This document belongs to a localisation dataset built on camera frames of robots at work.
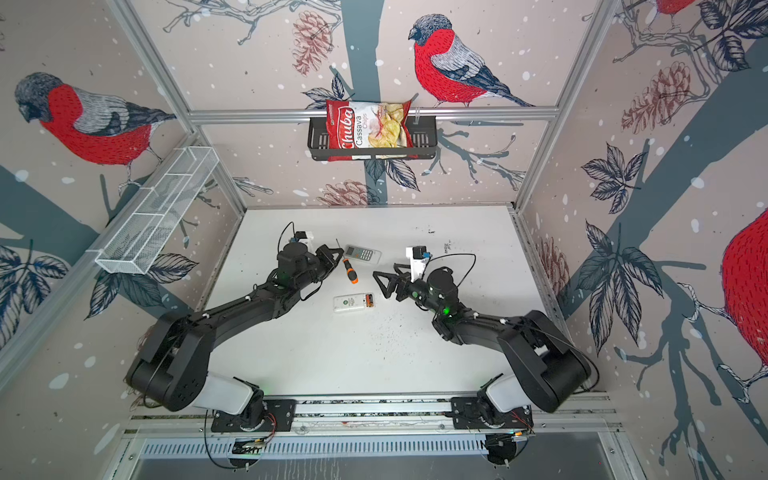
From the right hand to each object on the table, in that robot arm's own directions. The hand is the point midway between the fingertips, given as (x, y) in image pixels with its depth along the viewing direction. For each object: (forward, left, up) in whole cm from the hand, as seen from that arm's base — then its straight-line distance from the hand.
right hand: (379, 276), depth 81 cm
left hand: (+7, +10, +3) cm, 13 cm away
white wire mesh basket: (0, +59, +16) cm, 62 cm away
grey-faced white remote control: (+18, +7, -14) cm, 24 cm away
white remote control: (0, +9, -15) cm, 18 cm away
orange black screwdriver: (+2, +8, -1) cm, 9 cm away
